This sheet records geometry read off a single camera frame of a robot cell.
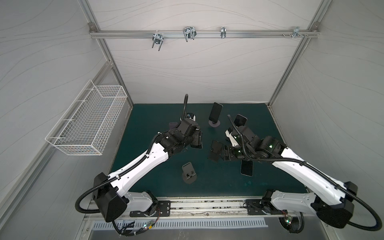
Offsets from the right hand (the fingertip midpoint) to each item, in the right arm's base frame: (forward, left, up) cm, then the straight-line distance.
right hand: (225, 149), depth 70 cm
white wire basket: (+3, +66, +10) cm, 66 cm away
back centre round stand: (+31, +3, -22) cm, 38 cm away
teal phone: (-1, -15, -20) cm, 25 cm away
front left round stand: (-7, +18, -17) cm, 26 cm away
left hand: (+9, +14, +1) cm, 16 cm away
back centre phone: (+33, +3, -9) cm, 34 cm away
